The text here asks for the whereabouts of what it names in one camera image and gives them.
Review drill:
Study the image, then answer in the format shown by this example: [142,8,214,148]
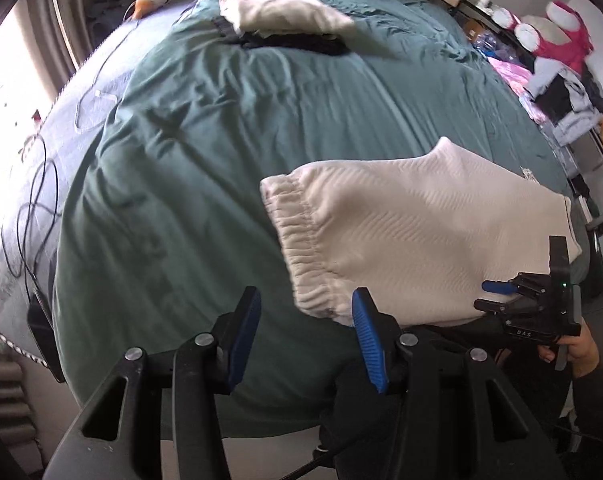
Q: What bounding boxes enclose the cream chevron knit pants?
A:
[260,139,581,326]

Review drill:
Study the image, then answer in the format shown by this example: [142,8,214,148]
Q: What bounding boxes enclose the person's right hand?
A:
[557,318,601,379]

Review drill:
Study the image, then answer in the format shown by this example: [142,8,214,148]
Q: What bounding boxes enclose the small paper tag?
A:
[522,167,537,182]

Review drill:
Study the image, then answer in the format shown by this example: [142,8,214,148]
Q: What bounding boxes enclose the black phone on bed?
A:
[27,294,66,384]

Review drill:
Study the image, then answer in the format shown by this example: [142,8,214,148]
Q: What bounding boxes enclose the clothes pile beside bed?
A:
[472,29,603,146]

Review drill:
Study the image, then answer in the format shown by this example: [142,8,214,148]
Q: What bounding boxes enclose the green bed cover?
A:
[54,0,571,438]

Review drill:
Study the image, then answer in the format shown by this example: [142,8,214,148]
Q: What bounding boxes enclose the blue quilted bed sheet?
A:
[0,0,196,365]

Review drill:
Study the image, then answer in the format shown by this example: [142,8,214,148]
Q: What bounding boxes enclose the red white plush toy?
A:
[491,0,593,75]

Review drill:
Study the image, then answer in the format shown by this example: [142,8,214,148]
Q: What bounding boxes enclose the beige cloth pile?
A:
[219,0,356,37]

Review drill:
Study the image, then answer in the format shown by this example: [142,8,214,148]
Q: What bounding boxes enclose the grey curtain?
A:
[15,0,94,99]

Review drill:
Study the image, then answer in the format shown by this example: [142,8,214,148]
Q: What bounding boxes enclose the black cable on bed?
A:
[0,4,138,302]

